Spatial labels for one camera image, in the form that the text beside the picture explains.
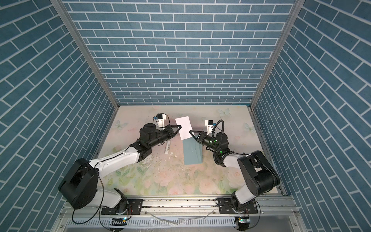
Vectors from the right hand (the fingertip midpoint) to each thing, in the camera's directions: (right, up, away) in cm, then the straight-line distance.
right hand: (188, 132), depth 79 cm
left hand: (-3, +2, -2) cm, 5 cm away
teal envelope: (+2, -14, +14) cm, 20 cm away
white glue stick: (-14, -11, +15) cm, 23 cm away
